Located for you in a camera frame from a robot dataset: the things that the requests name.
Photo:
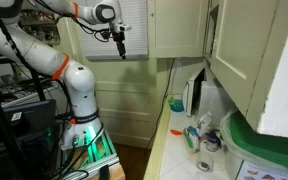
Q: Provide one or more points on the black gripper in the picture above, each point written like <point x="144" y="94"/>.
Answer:
<point x="118" y="37"/>

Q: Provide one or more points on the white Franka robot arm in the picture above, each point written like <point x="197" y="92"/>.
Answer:
<point x="37" y="50"/>

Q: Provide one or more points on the white window blind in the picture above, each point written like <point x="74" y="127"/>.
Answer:
<point x="130" y="26"/>

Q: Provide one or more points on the cream panelled door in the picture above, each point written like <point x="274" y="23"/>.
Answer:
<point x="130" y="100"/>

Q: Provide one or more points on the teal plastic bowl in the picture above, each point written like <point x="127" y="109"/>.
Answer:
<point x="176" y="105"/>

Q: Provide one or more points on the rack with glassware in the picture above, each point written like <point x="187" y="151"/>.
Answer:
<point x="40" y="26"/>

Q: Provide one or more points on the black stand pole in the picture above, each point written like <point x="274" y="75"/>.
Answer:
<point x="37" y="86"/>

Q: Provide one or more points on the white microwave oven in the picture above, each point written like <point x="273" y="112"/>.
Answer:
<point x="210" y="100"/>

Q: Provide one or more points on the white stove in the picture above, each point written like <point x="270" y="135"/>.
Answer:
<point x="17" y="90"/>

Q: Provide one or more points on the metal pot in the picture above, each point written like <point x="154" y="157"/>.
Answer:
<point x="7" y="78"/>

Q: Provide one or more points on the dark blue equipment box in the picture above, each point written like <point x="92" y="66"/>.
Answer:
<point x="27" y="123"/>

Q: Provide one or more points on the small jar with dark lid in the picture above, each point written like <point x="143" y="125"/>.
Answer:
<point x="213" y="141"/>

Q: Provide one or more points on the clear tape roll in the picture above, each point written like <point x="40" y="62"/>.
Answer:
<point x="205" y="161"/>

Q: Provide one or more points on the black tripod leg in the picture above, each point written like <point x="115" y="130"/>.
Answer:
<point x="0" y="126"/>

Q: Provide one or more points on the plastic tub with green lid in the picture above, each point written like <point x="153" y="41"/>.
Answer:
<point x="260" y="146"/>

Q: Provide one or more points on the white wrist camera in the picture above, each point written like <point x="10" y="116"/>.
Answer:
<point x="117" y="26"/>

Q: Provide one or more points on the cream wall cabinet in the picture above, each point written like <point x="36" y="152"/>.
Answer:
<point x="207" y="50"/>

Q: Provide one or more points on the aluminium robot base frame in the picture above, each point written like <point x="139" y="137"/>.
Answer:
<point x="97" y="156"/>

